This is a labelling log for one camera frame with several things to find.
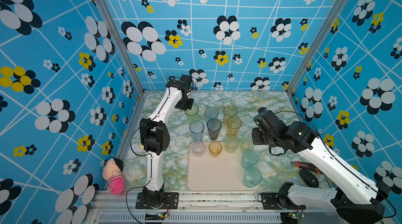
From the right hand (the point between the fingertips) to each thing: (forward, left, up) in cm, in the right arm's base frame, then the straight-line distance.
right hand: (254, 134), depth 70 cm
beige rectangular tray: (-10, +13, -24) cm, 29 cm away
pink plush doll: (-12, +68, -15) cm, 71 cm away
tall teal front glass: (-2, -2, -23) cm, 23 cm away
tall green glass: (+16, +30, -6) cm, 34 cm away
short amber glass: (+3, +17, -22) cm, 28 cm away
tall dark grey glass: (+15, +18, -17) cm, 28 cm away
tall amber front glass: (+14, +6, -15) cm, 22 cm away
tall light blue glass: (+11, +28, -12) cm, 32 cm away
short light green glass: (+5, +8, -19) cm, 21 cm away
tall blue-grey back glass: (+24, +19, -14) cm, 34 cm away
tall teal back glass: (-12, -1, -22) cm, 25 cm away
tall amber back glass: (+30, +7, -21) cm, 37 cm away
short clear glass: (+3, +27, -23) cm, 36 cm away
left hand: (+22, +34, -8) cm, 41 cm away
